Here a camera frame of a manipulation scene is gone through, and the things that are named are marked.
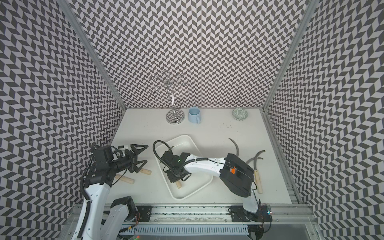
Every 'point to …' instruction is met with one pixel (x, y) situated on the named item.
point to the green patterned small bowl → (240, 113)
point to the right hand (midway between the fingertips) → (175, 179)
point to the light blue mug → (194, 114)
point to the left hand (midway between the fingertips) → (147, 154)
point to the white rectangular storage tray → (184, 144)
